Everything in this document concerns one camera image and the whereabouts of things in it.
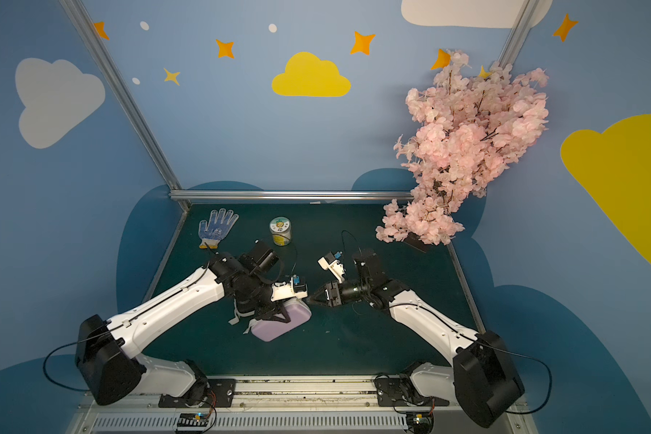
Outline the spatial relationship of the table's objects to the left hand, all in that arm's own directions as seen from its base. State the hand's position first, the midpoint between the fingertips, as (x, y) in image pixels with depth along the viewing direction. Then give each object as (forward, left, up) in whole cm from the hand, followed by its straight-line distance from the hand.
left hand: (288, 306), depth 75 cm
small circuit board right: (-24, -37, -17) cm, 48 cm away
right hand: (+1, -8, +3) cm, 9 cm away
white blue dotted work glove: (+43, +36, -16) cm, 58 cm away
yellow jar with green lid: (+35, +8, -8) cm, 37 cm away
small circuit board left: (-26, +25, -18) cm, 40 cm away
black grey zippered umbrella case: (+5, +17, -13) cm, 22 cm away
